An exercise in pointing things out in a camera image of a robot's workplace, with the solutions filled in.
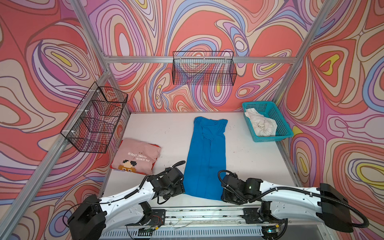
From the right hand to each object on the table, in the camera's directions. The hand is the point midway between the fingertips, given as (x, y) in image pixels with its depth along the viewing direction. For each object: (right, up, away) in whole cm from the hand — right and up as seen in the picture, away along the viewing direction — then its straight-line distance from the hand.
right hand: (226, 202), depth 78 cm
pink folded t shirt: (-52, +23, +10) cm, 58 cm away
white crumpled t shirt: (+33, +41, +28) cm, 59 cm away
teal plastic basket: (+40, +54, +37) cm, 77 cm away
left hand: (-22, +5, +3) cm, 23 cm away
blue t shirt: (-9, +19, +18) cm, 28 cm away
